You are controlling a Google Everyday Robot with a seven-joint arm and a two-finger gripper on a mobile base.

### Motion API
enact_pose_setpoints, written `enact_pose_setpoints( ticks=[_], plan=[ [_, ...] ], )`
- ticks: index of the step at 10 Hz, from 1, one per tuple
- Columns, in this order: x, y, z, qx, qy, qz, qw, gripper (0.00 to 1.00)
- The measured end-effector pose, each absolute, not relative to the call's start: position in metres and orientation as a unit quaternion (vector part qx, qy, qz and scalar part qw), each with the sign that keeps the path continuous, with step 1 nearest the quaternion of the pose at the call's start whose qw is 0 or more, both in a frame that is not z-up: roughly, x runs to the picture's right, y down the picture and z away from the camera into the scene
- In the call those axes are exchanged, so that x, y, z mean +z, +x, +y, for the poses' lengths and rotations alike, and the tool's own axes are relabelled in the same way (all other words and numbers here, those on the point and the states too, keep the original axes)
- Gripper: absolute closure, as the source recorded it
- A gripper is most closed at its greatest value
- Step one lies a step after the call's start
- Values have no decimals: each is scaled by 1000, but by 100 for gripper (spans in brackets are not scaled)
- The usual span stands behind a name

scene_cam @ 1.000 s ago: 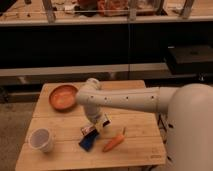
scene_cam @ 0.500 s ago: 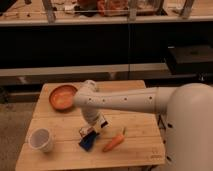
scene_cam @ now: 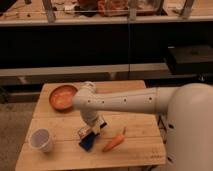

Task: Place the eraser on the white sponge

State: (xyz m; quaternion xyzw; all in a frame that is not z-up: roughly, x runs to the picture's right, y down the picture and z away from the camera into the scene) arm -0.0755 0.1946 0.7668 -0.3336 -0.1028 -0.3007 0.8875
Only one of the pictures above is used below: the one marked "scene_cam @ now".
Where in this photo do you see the orange wooden bowl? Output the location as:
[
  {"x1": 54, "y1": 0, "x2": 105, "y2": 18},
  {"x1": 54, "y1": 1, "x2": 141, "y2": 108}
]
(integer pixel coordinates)
[{"x1": 49, "y1": 85, "x2": 78, "y2": 111}]

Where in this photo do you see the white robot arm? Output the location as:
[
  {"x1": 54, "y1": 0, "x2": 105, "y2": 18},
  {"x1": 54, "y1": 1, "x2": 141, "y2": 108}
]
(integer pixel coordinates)
[{"x1": 73, "y1": 82, "x2": 213, "y2": 171}]

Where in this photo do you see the black box on shelf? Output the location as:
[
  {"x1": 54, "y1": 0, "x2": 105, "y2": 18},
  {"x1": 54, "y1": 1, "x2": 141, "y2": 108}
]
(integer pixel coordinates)
[{"x1": 166, "y1": 45, "x2": 213, "y2": 75}]

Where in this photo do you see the orange toy carrot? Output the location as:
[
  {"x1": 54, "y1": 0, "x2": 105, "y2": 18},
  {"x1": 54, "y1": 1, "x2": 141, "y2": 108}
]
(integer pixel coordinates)
[{"x1": 102, "y1": 129, "x2": 126, "y2": 152}]

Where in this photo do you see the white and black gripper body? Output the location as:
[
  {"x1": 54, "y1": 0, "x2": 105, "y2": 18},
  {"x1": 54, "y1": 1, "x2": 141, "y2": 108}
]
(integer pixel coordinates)
[{"x1": 78, "y1": 116, "x2": 107, "y2": 138}]

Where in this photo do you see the white plastic cup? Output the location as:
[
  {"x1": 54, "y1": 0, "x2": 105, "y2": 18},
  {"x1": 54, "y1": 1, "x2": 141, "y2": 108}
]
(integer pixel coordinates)
[{"x1": 28, "y1": 128, "x2": 53, "y2": 153}]

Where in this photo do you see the wooden table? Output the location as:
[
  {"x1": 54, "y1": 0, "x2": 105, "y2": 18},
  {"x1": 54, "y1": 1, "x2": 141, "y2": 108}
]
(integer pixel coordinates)
[{"x1": 15, "y1": 83, "x2": 166, "y2": 171}]

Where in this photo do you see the blue eraser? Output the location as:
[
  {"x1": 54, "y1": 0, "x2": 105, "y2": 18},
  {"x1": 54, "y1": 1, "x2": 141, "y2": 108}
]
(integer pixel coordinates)
[{"x1": 79, "y1": 133, "x2": 96, "y2": 151}]

